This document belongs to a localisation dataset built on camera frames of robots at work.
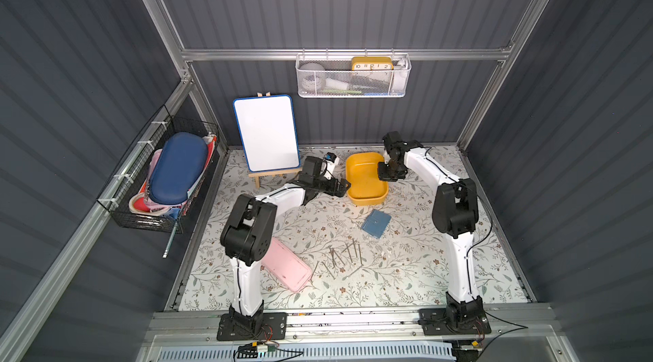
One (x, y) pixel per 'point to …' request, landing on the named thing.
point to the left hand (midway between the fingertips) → (344, 183)
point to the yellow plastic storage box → (366, 187)
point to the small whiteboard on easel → (268, 128)
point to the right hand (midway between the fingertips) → (389, 176)
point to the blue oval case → (177, 166)
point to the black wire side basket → (127, 195)
